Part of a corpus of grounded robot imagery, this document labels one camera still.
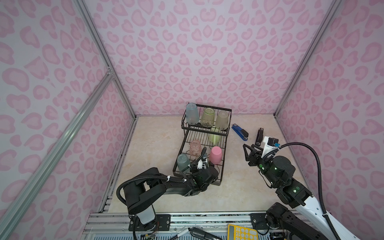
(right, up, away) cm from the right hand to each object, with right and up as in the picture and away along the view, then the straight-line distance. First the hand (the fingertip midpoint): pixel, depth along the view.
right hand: (247, 144), depth 69 cm
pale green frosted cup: (-9, +12, +14) cm, 20 cm away
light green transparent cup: (-17, +14, +14) cm, 26 cm away
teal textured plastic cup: (-26, +16, +17) cm, 35 cm away
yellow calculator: (-4, -41, 0) cm, 41 cm away
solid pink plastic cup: (-12, -8, +17) cm, 22 cm away
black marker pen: (-23, -38, -2) cm, 45 cm away
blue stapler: (+9, +4, +39) cm, 40 cm away
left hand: (-18, -11, +17) cm, 27 cm away
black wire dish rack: (-17, +8, +18) cm, 26 cm away
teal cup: (-31, -11, +13) cm, 35 cm away
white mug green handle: (-12, 0, +26) cm, 29 cm away
